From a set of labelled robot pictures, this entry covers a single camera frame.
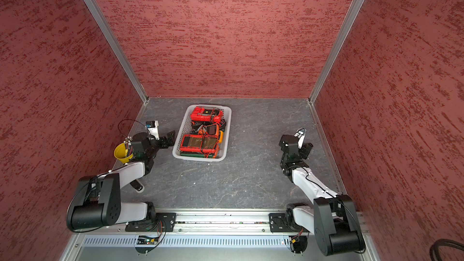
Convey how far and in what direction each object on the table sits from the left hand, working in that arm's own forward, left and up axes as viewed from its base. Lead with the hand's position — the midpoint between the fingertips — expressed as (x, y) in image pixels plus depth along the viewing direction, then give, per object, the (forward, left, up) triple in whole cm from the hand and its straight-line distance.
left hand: (166, 134), depth 91 cm
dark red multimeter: (-6, -17, +3) cm, 18 cm away
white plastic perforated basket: (+6, -8, 0) cm, 9 cm away
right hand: (-4, -66, +1) cm, 66 cm away
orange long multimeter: (+3, -24, +1) cm, 24 cm away
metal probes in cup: (-10, +12, +7) cm, 18 cm away
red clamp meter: (+12, -20, +3) cm, 23 cm away
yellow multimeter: (+2, -28, -5) cm, 29 cm away
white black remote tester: (-25, +8, -5) cm, 26 cm away
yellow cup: (-10, +20, -1) cm, 23 cm away
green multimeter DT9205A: (-11, -18, -1) cm, 21 cm away
